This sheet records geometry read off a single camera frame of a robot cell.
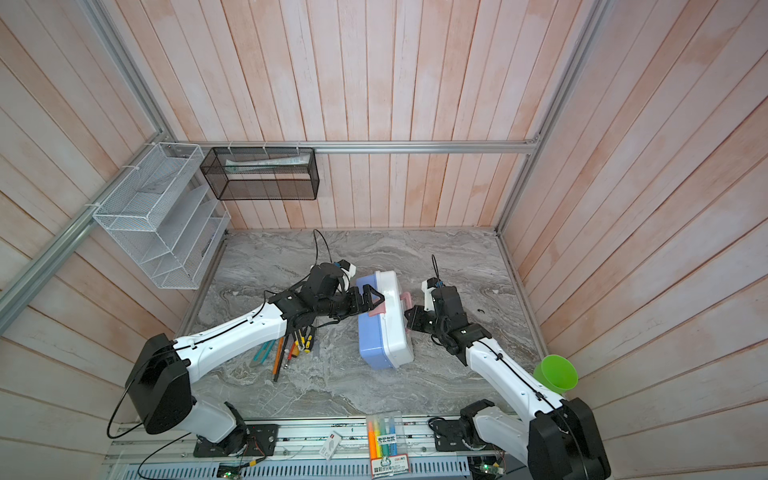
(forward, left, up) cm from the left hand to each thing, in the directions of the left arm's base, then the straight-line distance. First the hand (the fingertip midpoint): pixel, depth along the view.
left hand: (374, 309), depth 78 cm
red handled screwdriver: (-5, +25, -17) cm, 31 cm away
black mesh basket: (+50, +40, +8) cm, 64 cm away
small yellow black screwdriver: (-2, +20, -15) cm, 25 cm away
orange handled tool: (-7, +29, -18) cm, 35 cm away
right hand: (+2, -9, -6) cm, 11 cm away
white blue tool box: (-8, -3, -2) cm, 9 cm away
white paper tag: (-29, +10, -16) cm, 35 cm away
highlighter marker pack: (-29, -3, -16) cm, 33 cm away
